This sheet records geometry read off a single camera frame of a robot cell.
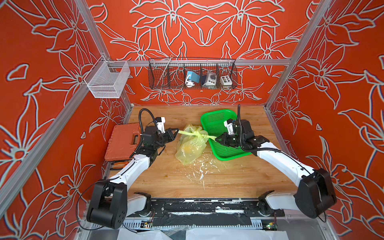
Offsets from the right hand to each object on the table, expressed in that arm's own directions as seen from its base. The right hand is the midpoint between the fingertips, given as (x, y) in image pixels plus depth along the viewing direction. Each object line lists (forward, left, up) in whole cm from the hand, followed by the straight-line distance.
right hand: (213, 139), depth 80 cm
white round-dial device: (+34, 0, +15) cm, 37 cm away
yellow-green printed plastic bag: (-3, +12, 0) cm, 12 cm away
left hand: (+5, +19, +3) cm, 20 cm away
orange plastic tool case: (+6, +56, -12) cm, 58 cm away
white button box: (+37, -10, +12) cm, 40 cm away
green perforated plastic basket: (+24, -3, -15) cm, 28 cm away
